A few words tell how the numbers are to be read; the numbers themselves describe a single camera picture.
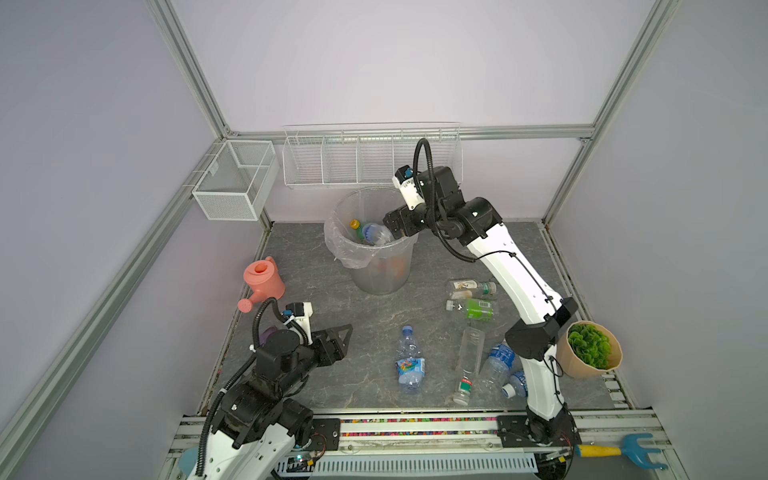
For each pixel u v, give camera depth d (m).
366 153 1.05
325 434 0.74
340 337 0.62
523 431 0.74
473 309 0.91
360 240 0.97
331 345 0.61
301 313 0.62
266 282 0.91
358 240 0.98
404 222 0.65
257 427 0.46
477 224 0.51
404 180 0.63
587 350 0.76
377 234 0.82
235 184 1.02
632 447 0.71
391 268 0.90
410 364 0.79
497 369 0.85
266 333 0.52
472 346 0.87
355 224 0.96
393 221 0.65
